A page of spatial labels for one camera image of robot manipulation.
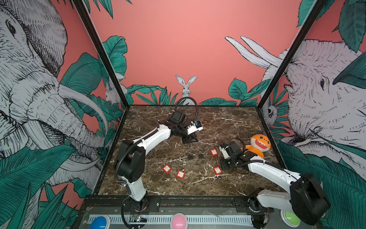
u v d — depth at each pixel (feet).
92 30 2.54
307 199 1.36
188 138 2.46
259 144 2.90
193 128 2.45
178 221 2.23
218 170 2.80
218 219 2.30
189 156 3.04
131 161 1.53
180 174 2.73
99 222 2.22
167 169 2.81
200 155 3.05
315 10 2.30
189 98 2.31
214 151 3.05
